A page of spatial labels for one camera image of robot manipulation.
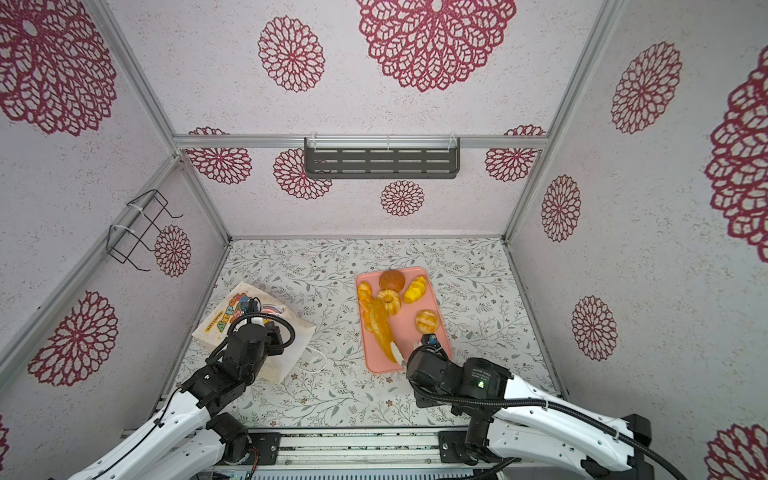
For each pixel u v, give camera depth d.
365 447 0.76
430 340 0.65
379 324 0.88
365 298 1.00
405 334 0.95
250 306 0.65
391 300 0.98
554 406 0.43
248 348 0.57
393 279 1.03
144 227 0.80
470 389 0.47
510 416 0.44
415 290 1.01
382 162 1.00
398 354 0.79
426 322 0.92
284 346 0.65
